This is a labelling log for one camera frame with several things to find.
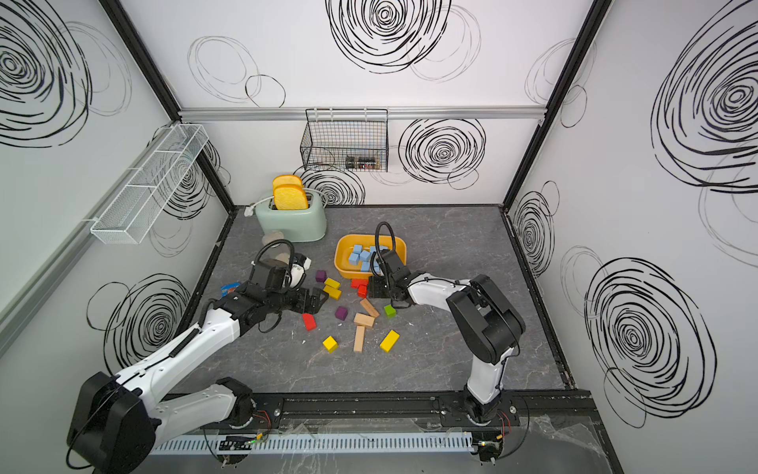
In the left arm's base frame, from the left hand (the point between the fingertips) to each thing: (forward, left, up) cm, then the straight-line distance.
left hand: (314, 292), depth 82 cm
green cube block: (-1, -22, -9) cm, 24 cm away
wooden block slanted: (0, -16, -11) cm, 20 cm away
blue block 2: (+6, -16, +14) cm, 22 cm away
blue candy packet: (+6, +32, -11) cm, 35 cm away
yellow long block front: (-9, -22, -11) cm, 26 cm away
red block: (-4, +3, -12) cm, 13 cm away
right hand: (+7, -16, -9) cm, 20 cm away
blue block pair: (+19, -9, -10) cm, 23 cm away
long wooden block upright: (-9, -13, -11) cm, 19 cm away
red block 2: (+10, -11, -12) cm, 19 cm away
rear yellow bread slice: (+37, +15, +10) cm, 41 cm away
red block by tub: (+6, -13, -10) cm, 17 cm away
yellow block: (+6, -3, -10) cm, 12 cm away
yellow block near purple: (+10, -2, -11) cm, 15 cm away
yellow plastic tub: (+22, -5, -8) cm, 24 cm away
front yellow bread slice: (+30, +12, +8) cm, 34 cm away
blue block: (+17, -13, -11) cm, 24 cm away
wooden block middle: (-3, -14, -9) cm, 17 cm away
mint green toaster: (+29, +11, -5) cm, 32 cm away
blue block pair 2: (+20, -12, -9) cm, 25 cm away
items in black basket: (+32, -13, +21) cm, 40 cm away
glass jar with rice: (+18, +18, +1) cm, 26 cm away
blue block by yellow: (+23, -10, -9) cm, 27 cm away
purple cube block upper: (+11, +1, -9) cm, 15 cm away
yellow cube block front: (-11, -5, -10) cm, 16 cm away
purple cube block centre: (-1, -7, -11) cm, 13 cm away
